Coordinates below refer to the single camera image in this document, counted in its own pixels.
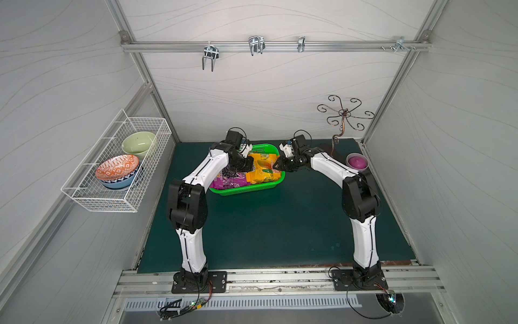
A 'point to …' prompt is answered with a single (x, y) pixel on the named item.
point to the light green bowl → (138, 143)
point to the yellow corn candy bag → (263, 170)
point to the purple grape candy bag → (235, 180)
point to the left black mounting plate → (216, 280)
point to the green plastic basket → (263, 148)
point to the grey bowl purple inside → (357, 161)
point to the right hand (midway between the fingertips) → (275, 165)
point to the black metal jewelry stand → (344, 113)
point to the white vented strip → (243, 302)
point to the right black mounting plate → (344, 280)
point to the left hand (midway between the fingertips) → (253, 168)
